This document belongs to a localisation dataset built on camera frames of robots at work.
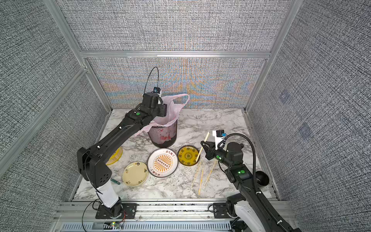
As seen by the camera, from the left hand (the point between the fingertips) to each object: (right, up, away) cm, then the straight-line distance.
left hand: (163, 103), depth 82 cm
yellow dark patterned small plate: (+14, -33, +13) cm, 38 cm away
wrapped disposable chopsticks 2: (+21, -37, +8) cm, 44 cm away
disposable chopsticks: (+21, -24, -8) cm, 33 cm away
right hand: (+21, -20, -9) cm, 30 cm away
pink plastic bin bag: (+5, -4, +4) cm, 8 cm away
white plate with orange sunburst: (-2, -36, +8) cm, 37 cm away
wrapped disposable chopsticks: (+27, -42, +4) cm, 50 cm away
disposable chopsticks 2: (+22, -45, +2) cm, 50 cm away
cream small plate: (-18, -42, +4) cm, 45 cm away
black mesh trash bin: (-1, -20, +4) cm, 20 cm away
